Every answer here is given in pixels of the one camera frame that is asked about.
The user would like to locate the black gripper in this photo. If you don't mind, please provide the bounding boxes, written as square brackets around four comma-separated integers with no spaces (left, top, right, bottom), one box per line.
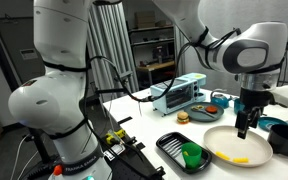
[234,87,275,140]

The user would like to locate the yellow toy fry piece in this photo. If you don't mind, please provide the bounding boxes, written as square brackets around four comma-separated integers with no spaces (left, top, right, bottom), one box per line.
[215,150,231,161]
[232,156,250,164]

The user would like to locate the beige round plate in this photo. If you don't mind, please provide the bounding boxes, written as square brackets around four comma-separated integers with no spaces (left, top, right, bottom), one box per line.
[202,124,274,168]

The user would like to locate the dark grey round plate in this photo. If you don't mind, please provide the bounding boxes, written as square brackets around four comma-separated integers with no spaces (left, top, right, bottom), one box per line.
[183,101,225,123]

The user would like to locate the green plastic cup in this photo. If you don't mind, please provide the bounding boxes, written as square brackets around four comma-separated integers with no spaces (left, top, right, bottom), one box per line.
[181,141,203,169]

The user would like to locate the teal toy pot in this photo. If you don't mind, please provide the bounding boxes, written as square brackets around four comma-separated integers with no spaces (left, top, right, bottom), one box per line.
[233,97,247,116]

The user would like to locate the teal pot lid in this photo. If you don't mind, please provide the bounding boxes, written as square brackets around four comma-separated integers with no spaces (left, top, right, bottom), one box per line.
[257,116,288,132]

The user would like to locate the teal toy kettle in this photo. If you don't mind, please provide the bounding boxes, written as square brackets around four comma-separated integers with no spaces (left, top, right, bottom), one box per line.
[210,89,233,109]

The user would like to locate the red toy tomato slice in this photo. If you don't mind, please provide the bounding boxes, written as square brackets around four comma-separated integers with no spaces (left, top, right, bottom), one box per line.
[205,105,218,114]

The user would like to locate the black bowl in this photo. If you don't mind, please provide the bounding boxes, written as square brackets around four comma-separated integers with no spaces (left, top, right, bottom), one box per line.
[267,123,288,158]

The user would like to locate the grey curtain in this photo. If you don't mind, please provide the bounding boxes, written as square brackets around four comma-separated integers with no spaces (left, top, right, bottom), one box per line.
[173,0,288,98]

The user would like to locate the olive green toy utensil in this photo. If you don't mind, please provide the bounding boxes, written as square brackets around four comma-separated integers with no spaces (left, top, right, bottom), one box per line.
[191,104,217,118]

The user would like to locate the toy hamburger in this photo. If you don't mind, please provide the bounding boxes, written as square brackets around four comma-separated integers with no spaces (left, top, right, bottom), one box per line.
[176,110,191,125]

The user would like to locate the light blue toaster oven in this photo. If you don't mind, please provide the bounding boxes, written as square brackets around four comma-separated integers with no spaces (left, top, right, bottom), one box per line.
[149,72,207,116]

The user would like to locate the black rectangular tray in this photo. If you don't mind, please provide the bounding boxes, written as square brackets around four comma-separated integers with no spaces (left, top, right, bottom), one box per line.
[155,131,213,174]

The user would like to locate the wooden workbench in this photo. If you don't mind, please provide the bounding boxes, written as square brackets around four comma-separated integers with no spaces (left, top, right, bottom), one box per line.
[135,59,177,86]

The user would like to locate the dark metal shelf unit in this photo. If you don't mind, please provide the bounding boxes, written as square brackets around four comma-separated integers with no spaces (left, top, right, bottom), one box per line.
[127,24,176,68]

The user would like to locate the yellow clamp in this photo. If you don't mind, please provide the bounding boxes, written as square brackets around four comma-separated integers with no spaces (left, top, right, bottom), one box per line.
[104,129,127,145]

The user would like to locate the cardboard box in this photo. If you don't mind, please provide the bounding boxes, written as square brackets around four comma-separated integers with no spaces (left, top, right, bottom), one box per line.
[133,10,157,29]

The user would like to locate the white folded panels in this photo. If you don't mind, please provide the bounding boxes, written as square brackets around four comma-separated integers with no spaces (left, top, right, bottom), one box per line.
[87,3,140,101]

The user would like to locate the grey door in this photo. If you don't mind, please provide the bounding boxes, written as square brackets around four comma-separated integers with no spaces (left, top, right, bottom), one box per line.
[0,14,47,84]

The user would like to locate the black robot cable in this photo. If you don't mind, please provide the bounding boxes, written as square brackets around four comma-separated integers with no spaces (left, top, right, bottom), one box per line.
[83,28,243,103]

